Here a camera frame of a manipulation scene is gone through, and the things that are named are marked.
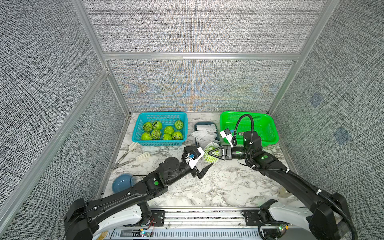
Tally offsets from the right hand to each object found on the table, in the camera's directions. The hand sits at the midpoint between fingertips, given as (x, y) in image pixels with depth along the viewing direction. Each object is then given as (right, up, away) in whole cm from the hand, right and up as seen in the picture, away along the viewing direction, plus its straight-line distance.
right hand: (211, 151), depth 69 cm
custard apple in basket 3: (-38, +5, +29) cm, 48 cm away
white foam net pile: (0, +6, +29) cm, 30 cm away
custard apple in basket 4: (-18, +6, +29) cm, 35 cm away
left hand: (-2, -1, -3) cm, 4 cm away
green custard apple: (-2, -3, -3) cm, 4 cm away
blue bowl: (-48, -20, +16) cm, 55 cm away
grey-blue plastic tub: (-1, +14, +39) cm, 41 cm away
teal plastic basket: (-28, +17, +48) cm, 58 cm away
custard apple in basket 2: (-33, +6, +31) cm, 46 cm away
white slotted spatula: (-41, -8, +24) cm, 48 cm away
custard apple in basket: (-18, +13, +37) cm, 43 cm away
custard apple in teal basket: (-39, +12, +34) cm, 54 cm away
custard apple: (-33, +13, +34) cm, 50 cm away
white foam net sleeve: (+2, +3, +3) cm, 5 cm away
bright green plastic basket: (+42, +13, +37) cm, 58 cm away
